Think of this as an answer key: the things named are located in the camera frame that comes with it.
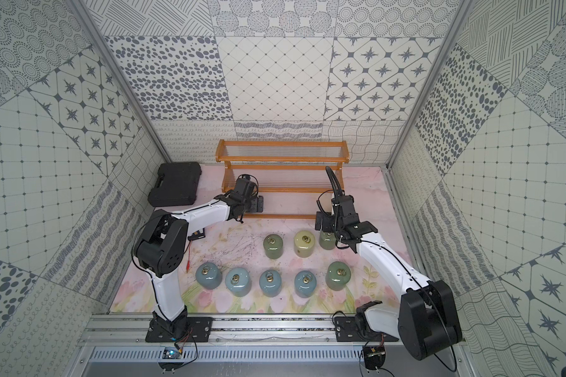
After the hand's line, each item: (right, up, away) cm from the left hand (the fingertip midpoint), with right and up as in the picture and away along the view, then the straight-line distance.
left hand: (259, 201), depth 98 cm
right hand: (+28, -6, -11) cm, 31 cm away
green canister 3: (+27, -14, -10) cm, 32 cm away
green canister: (+30, -23, -20) cm, 43 cm away
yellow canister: (+19, -15, -12) cm, 27 cm away
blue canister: (-14, -24, -19) cm, 34 cm away
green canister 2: (+7, -16, -12) cm, 21 cm away
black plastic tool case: (-41, +7, +13) cm, 44 cm away
